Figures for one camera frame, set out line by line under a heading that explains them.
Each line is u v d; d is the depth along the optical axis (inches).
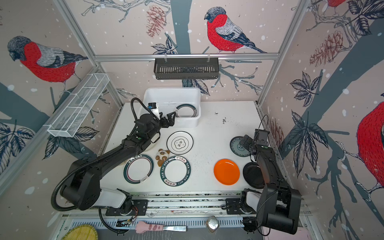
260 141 25.9
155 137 27.6
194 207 29.4
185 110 45.4
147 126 24.9
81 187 16.6
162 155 35.1
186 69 41.9
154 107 27.9
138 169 33.7
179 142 38.5
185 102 47.6
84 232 26.4
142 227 26.5
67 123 27.9
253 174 32.8
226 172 33.4
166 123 29.3
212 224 23.7
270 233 16.2
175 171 33.7
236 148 37.4
